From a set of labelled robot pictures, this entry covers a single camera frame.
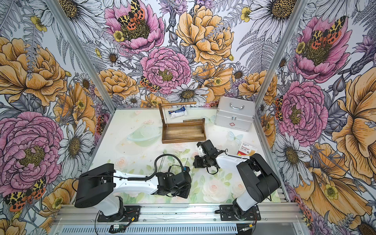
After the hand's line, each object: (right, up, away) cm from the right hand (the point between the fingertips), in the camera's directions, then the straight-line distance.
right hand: (194, 167), depth 89 cm
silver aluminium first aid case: (+27, +33, +10) cm, 44 cm away
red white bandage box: (+33, +10, +5) cm, 35 cm away
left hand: (-4, -12, -9) cm, 16 cm away
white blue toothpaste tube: (-11, +35, +27) cm, 45 cm away
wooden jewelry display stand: (-3, +21, +19) cm, 29 cm away
